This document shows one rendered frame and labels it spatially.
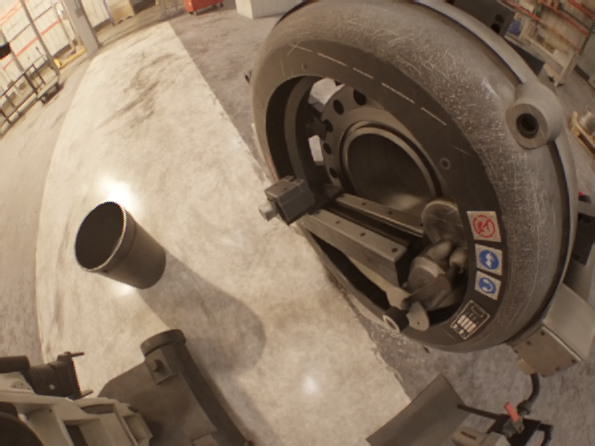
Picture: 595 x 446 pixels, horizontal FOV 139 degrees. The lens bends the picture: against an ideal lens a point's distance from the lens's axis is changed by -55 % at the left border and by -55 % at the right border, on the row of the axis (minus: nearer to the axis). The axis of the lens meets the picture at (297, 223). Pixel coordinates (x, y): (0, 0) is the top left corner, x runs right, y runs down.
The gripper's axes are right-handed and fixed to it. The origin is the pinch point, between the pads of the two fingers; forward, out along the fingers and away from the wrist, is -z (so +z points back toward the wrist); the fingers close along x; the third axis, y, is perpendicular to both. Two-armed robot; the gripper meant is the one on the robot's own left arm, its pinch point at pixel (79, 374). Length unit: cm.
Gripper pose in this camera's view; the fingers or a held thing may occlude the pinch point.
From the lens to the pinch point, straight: 77.4
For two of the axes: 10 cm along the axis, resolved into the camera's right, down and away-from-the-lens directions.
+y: -9.8, 1.7, -0.8
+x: -1.8, -9.4, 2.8
